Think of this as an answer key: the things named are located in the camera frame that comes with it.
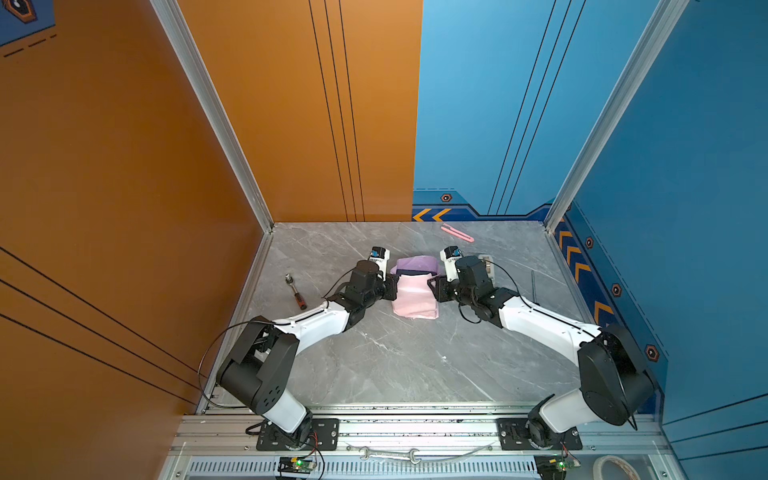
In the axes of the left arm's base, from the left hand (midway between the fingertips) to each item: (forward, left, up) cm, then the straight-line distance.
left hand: (400, 275), depth 89 cm
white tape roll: (-46, -46, -11) cm, 65 cm away
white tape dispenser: (+12, -31, -8) cm, 34 cm away
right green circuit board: (-45, -36, -14) cm, 60 cm away
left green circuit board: (-45, +25, -15) cm, 54 cm away
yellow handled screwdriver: (+5, -46, -13) cm, 49 cm away
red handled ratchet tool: (-2, +33, -12) cm, 35 cm away
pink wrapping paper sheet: (-5, -5, -4) cm, 8 cm away
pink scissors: (+29, -23, -12) cm, 39 cm away
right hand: (-2, -9, 0) cm, 9 cm away
